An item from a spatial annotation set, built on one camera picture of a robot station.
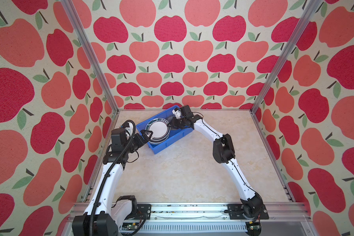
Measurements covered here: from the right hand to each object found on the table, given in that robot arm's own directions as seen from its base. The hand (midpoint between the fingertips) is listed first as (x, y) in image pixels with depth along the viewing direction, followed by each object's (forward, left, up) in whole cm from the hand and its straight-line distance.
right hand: (169, 124), depth 102 cm
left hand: (-21, +7, +14) cm, 26 cm away
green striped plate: (-3, +6, -2) cm, 7 cm away
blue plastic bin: (-9, -6, 0) cm, 10 cm away
